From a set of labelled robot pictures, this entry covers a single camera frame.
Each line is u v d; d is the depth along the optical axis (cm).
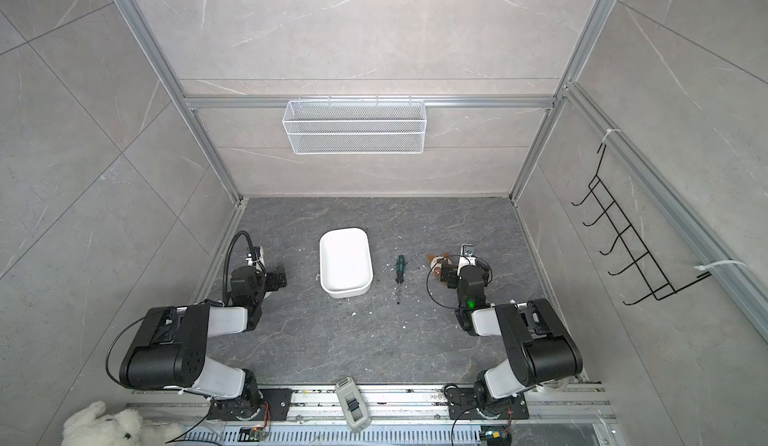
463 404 73
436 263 97
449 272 84
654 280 61
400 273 97
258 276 76
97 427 54
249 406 67
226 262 69
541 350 45
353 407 70
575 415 74
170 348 45
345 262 101
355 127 101
